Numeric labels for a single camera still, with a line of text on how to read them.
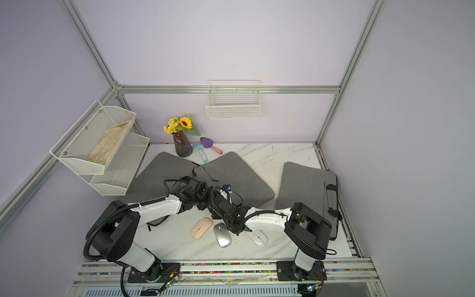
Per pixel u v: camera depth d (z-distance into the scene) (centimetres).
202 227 84
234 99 96
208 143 120
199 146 117
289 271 73
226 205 64
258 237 80
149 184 102
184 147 111
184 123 98
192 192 71
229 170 104
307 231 45
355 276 74
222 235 82
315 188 96
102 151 76
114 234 44
